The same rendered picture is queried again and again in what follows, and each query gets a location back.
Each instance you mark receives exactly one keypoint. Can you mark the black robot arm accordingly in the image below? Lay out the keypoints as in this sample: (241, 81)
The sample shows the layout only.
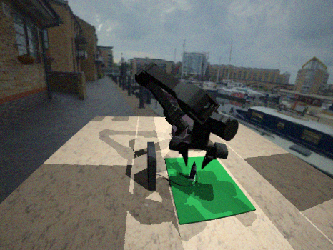
(192, 101)

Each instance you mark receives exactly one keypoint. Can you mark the green circuit board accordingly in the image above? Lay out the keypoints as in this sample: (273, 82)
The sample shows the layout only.
(214, 196)

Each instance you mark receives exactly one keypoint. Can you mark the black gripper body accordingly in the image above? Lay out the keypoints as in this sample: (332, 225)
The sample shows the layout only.
(199, 140)

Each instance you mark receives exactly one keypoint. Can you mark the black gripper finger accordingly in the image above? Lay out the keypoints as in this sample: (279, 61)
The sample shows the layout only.
(207, 159)
(185, 156)

